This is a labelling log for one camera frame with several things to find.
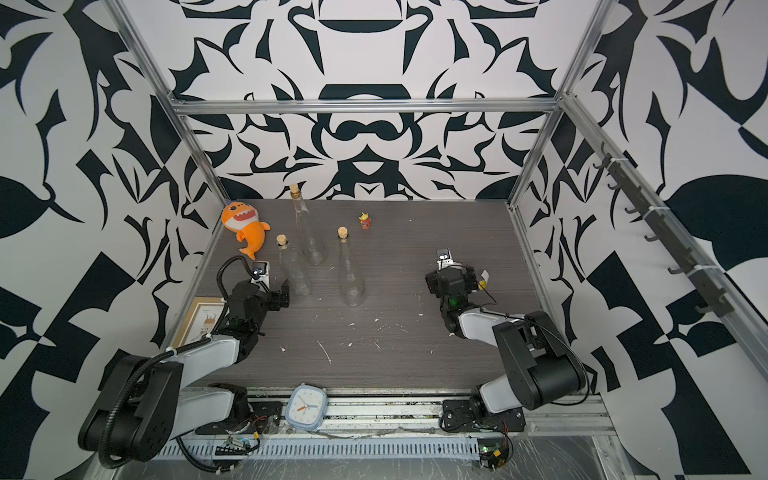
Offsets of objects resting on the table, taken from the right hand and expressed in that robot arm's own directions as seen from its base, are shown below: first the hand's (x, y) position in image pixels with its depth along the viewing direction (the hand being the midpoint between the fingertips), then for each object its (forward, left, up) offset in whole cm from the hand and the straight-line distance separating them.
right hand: (452, 264), depth 93 cm
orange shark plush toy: (+19, +69, +1) cm, 72 cm away
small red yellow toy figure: (+21, +28, -2) cm, 35 cm away
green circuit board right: (-47, -3, -10) cm, 48 cm away
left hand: (-4, +56, +1) cm, 56 cm away
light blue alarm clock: (-38, +39, -4) cm, 55 cm away
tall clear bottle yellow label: (-4, +31, -7) cm, 32 cm away
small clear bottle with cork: (-4, +46, +6) cm, 47 cm away
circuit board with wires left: (-45, +54, -6) cm, 71 cm away
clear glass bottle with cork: (+7, +43, +2) cm, 44 cm away
